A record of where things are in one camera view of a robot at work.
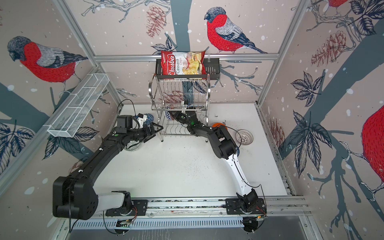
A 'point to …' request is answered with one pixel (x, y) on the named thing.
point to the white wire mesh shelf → (79, 104)
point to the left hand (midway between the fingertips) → (158, 130)
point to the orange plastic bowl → (218, 124)
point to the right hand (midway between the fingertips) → (166, 115)
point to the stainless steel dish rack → (187, 95)
